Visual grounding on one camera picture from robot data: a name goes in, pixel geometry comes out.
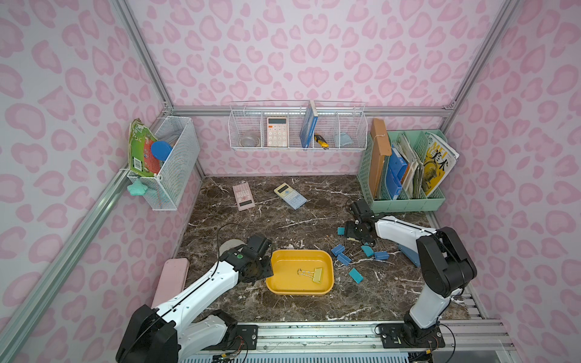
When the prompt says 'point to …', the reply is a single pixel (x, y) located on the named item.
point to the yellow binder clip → (316, 274)
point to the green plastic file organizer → (412, 145)
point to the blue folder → (396, 172)
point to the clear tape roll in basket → (249, 142)
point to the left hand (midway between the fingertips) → (267, 266)
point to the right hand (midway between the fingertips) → (351, 231)
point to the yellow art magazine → (441, 159)
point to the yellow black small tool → (323, 143)
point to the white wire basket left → (165, 190)
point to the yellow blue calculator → (290, 196)
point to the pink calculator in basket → (277, 131)
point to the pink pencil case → (172, 280)
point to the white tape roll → (231, 243)
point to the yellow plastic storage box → (287, 281)
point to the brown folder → (380, 148)
